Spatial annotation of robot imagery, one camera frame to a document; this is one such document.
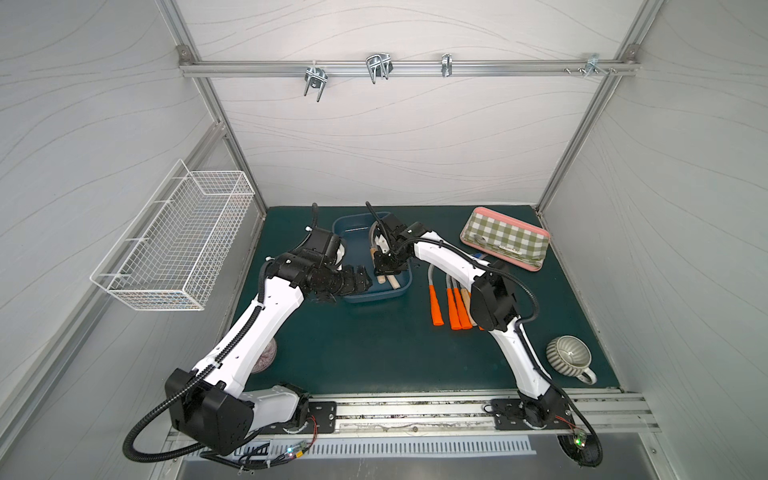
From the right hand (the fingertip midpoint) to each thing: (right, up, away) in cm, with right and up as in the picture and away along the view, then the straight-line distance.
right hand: (375, 271), depth 94 cm
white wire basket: (-46, +8, -25) cm, 53 cm away
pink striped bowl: (-30, -23, -12) cm, 39 cm away
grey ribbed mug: (+56, -23, -10) cm, 62 cm away
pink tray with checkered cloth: (+49, +10, +17) cm, 53 cm away
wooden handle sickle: (+6, -4, +3) cm, 8 cm away
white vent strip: (+10, -39, -23) cm, 46 cm away
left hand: (-4, -2, -18) cm, 18 cm away
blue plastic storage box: (-9, +13, +16) cm, 22 cm away
